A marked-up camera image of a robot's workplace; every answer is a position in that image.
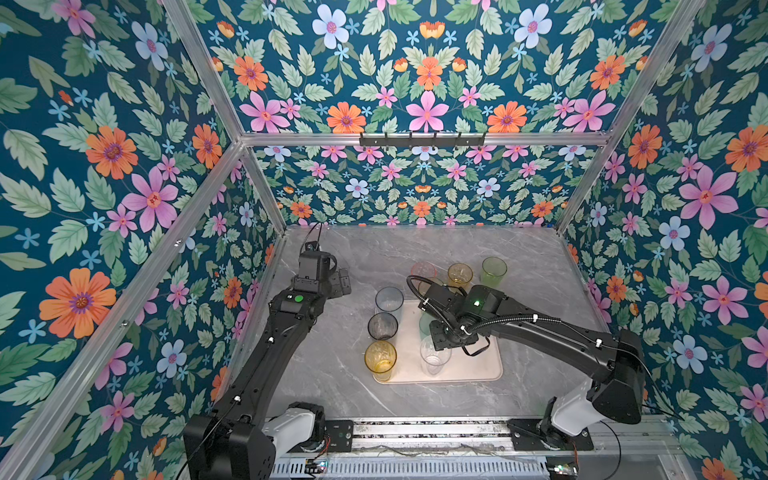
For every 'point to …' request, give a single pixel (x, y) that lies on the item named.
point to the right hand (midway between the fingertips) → (439, 339)
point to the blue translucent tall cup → (390, 300)
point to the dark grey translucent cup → (382, 325)
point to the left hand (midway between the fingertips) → (332, 270)
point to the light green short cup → (493, 270)
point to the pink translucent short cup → (424, 269)
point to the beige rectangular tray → (486, 366)
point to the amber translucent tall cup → (380, 358)
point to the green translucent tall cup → (423, 291)
